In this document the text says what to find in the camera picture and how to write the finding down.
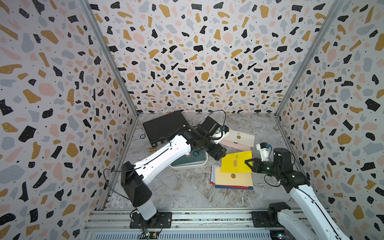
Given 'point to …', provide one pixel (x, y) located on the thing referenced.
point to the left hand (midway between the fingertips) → (221, 149)
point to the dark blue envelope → (222, 186)
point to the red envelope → (237, 186)
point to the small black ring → (142, 134)
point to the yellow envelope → (235, 162)
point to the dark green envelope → (195, 156)
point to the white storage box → (181, 166)
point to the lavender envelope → (214, 167)
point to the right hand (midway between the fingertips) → (246, 162)
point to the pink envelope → (234, 145)
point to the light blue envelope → (212, 166)
